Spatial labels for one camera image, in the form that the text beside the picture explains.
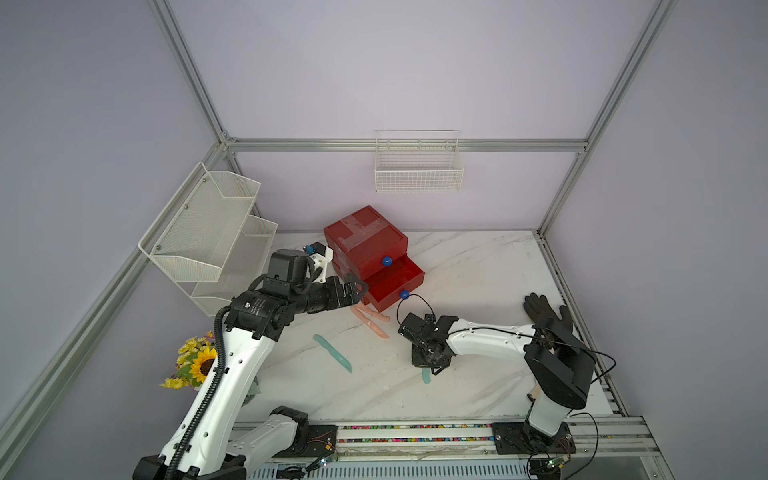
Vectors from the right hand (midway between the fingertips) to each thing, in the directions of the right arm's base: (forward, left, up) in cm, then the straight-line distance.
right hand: (424, 364), depth 87 cm
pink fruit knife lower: (+11, +14, +1) cm, 17 cm away
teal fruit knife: (+4, +27, +1) cm, 27 cm away
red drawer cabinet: (+27, +16, +23) cm, 39 cm away
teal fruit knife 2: (-3, 0, +1) cm, 4 cm away
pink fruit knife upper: (+16, +16, +3) cm, 22 cm away
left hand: (+6, +19, +29) cm, 35 cm away
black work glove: (+15, -40, +1) cm, 42 cm away
